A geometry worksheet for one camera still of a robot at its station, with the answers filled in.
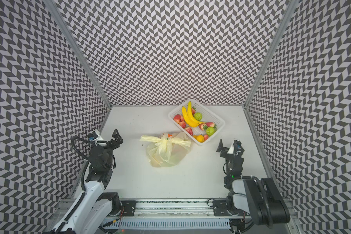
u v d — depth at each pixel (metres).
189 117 1.03
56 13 0.73
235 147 0.72
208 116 1.04
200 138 0.93
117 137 0.75
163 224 0.69
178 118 1.03
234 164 0.61
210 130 0.96
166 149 0.79
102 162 0.59
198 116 1.05
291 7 0.67
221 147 0.77
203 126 0.99
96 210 0.56
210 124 0.99
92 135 0.63
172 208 0.74
